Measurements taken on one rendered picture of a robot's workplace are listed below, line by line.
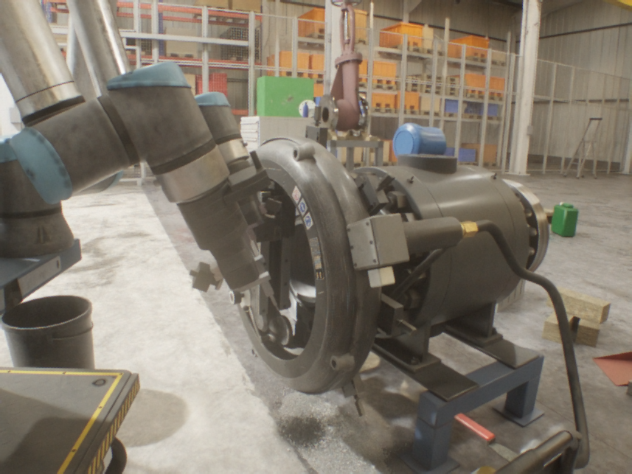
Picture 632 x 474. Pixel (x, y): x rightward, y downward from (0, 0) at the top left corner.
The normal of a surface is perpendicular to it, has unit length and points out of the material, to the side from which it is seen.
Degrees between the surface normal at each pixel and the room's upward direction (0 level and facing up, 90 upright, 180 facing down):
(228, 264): 79
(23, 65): 95
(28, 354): 93
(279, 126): 90
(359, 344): 105
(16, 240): 70
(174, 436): 0
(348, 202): 50
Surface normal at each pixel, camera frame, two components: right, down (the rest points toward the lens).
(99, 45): 0.23, 0.04
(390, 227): 0.50, -0.18
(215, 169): 0.80, -0.04
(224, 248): 0.30, 0.50
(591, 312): -0.84, 0.11
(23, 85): -0.03, 0.42
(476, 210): 0.44, -0.38
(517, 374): 0.53, 0.22
